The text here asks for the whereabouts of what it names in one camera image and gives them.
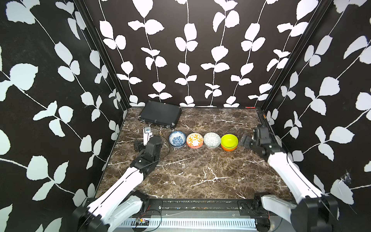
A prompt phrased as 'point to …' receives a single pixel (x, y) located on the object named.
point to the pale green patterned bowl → (212, 139)
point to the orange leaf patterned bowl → (194, 140)
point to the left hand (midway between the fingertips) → (147, 135)
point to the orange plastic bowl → (227, 150)
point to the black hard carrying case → (161, 113)
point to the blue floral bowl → (177, 139)
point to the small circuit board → (142, 222)
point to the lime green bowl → (230, 141)
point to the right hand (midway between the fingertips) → (246, 137)
